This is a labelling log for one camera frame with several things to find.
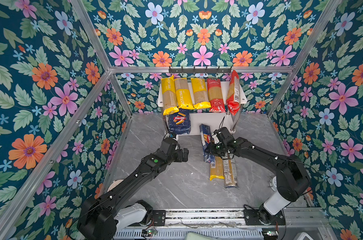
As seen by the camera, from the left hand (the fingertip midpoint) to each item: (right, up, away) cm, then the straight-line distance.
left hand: (184, 148), depth 79 cm
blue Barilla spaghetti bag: (+13, +6, +11) cm, 18 cm away
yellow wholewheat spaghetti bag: (+9, +26, -3) cm, 28 cm away
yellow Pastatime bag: (-7, +23, -6) cm, 25 cm away
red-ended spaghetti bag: (+25, +25, -4) cm, 36 cm away
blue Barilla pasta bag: (-4, +15, +20) cm, 25 cm away
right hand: (+12, -2, +8) cm, 15 cm away
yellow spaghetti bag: (+19, -14, +10) cm, 26 cm away
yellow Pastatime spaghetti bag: (0, +29, 0) cm, 29 cm away
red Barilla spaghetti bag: (+17, +23, -6) cm, 29 cm away
